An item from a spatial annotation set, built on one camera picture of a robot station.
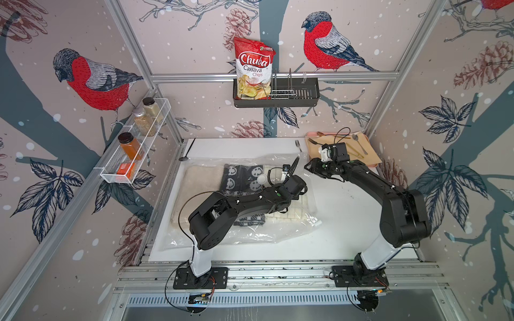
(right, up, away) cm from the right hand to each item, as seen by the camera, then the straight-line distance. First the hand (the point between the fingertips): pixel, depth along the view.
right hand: (306, 166), depth 92 cm
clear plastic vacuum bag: (-55, -7, +9) cm, 56 cm away
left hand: (-6, -7, -3) cm, 10 cm away
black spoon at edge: (-65, +3, +18) cm, 68 cm away
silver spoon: (+37, +17, +29) cm, 50 cm away
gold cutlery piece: (+34, +5, +19) cm, 40 cm away
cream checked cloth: (-5, -19, -5) cm, 21 cm away
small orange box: (-68, +1, -26) cm, 72 cm away
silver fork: (+1, +12, +26) cm, 28 cm away
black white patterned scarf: (-32, -7, +5) cm, 33 cm away
